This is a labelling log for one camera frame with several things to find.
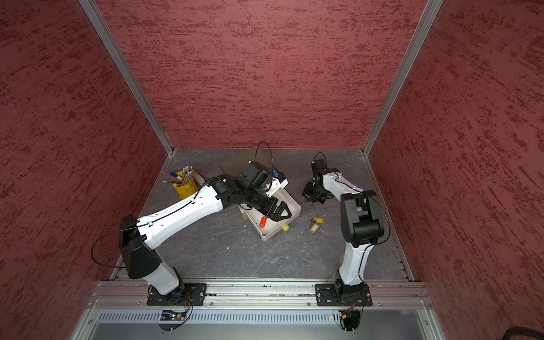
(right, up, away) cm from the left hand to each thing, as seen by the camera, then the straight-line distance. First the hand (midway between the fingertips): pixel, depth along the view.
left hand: (279, 214), depth 72 cm
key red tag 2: (+16, 0, +26) cm, 30 cm away
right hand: (+13, +1, +24) cm, 28 cm away
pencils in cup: (-43, +11, +21) cm, 49 cm away
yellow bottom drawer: (-15, -5, +18) cm, 24 cm away
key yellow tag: (+15, -10, +19) cm, 26 cm away
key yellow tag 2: (+19, -8, +22) cm, 30 cm away
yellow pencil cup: (-42, +6, +22) cm, 48 cm away
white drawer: (-4, -8, +11) cm, 14 cm away
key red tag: (-7, -6, +13) cm, 16 cm away
